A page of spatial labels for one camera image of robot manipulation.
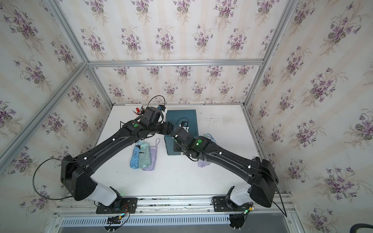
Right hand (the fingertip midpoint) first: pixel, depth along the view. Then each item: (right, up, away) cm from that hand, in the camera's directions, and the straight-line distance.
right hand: (177, 143), depth 77 cm
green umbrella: (-20, -9, +7) cm, 23 cm away
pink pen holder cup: (-29, +19, +22) cm, 41 cm away
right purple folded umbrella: (+14, -13, +7) cm, 21 cm away
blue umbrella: (-26, -13, +7) cm, 30 cm away
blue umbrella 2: (+21, 0, +24) cm, 32 cm away
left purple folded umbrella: (-17, -7, +14) cm, 23 cm away
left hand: (-4, +9, +3) cm, 10 cm away
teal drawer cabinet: (-1, +14, 0) cm, 14 cm away
